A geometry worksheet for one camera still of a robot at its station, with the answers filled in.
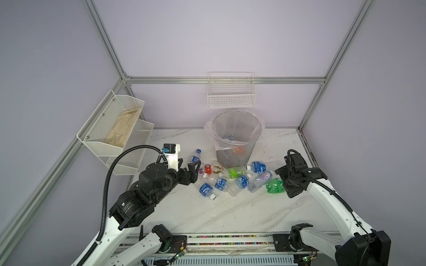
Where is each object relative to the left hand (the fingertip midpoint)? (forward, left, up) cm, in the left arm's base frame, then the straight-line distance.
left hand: (190, 163), depth 61 cm
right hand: (+5, -41, -21) cm, 46 cm away
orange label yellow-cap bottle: (+20, -22, -17) cm, 34 cm away
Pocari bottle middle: (+5, -13, -28) cm, 32 cm away
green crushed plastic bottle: (+6, -43, -32) cm, 54 cm away
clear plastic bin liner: (+38, -21, -19) cm, 47 cm away
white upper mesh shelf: (+20, +42, -3) cm, 47 cm away
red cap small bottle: (+15, -5, -30) cm, 34 cm away
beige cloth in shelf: (+23, +37, -5) cm, 44 cm away
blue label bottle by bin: (+17, -34, -30) cm, 48 cm away
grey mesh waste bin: (+20, -17, -26) cm, 37 cm away
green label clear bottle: (+13, -18, -30) cm, 37 cm away
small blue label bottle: (+22, +3, -29) cm, 37 cm away
